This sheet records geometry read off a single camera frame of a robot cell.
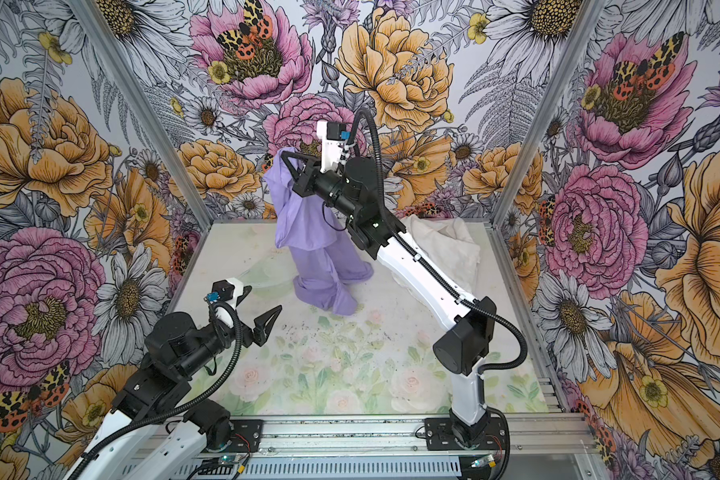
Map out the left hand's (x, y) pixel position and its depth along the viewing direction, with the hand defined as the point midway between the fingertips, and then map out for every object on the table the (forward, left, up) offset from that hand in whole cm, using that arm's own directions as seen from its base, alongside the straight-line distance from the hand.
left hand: (265, 306), depth 69 cm
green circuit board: (-26, +10, -25) cm, 37 cm away
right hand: (+18, -6, +25) cm, 32 cm away
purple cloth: (+17, -13, -4) cm, 22 cm away
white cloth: (+33, -52, -15) cm, 63 cm away
